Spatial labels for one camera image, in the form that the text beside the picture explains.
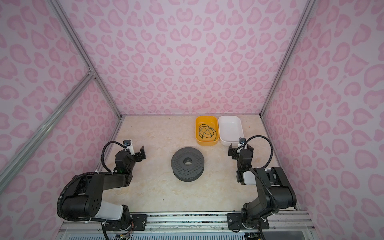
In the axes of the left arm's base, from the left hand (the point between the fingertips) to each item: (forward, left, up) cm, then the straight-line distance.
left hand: (136, 145), depth 91 cm
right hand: (0, -64, 0) cm, 64 cm away
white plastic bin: (+18, -62, -10) cm, 66 cm away
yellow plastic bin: (+24, -48, -7) cm, 54 cm away
